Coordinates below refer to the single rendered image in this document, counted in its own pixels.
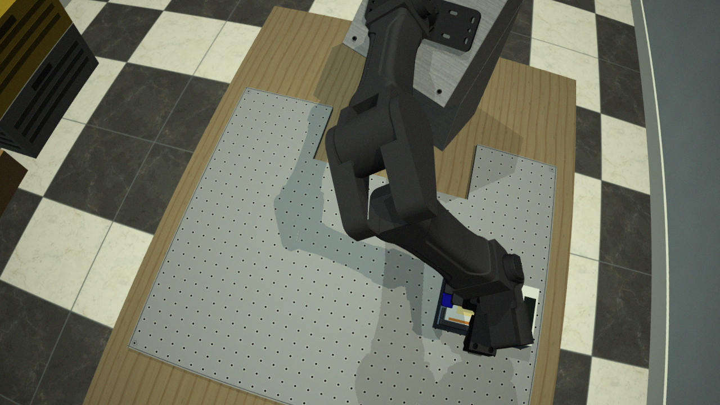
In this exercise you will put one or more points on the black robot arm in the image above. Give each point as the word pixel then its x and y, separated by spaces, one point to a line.
pixel 385 127

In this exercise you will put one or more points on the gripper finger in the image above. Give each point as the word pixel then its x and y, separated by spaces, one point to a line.
pixel 446 300

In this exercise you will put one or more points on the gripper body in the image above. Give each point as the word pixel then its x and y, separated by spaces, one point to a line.
pixel 455 299

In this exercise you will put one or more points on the blue-grey dock with white console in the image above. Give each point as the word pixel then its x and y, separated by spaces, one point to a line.
pixel 530 296

